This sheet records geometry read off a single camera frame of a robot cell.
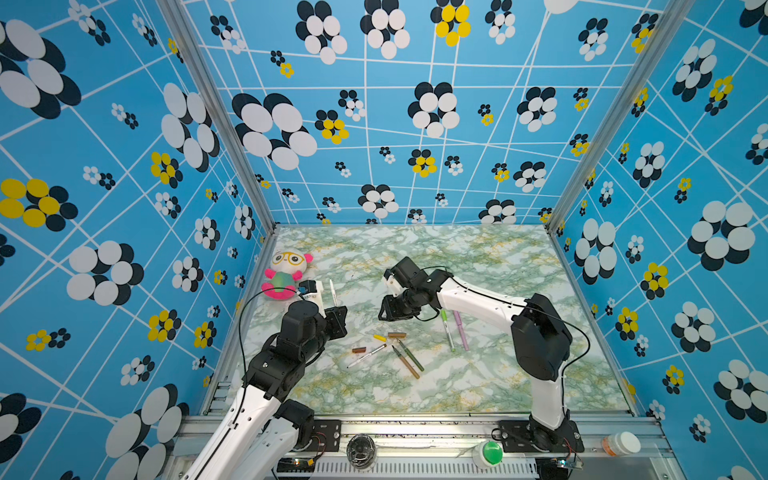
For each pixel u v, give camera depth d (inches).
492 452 24.8
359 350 35.0
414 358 34.1
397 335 35.9
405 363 33.6
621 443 26.1
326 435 28.9
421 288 26.2
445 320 36.9
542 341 19.4
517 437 28.2
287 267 39.0
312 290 25.4
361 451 24.7
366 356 34.1
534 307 20.3
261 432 18.4
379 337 35.7
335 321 25.2
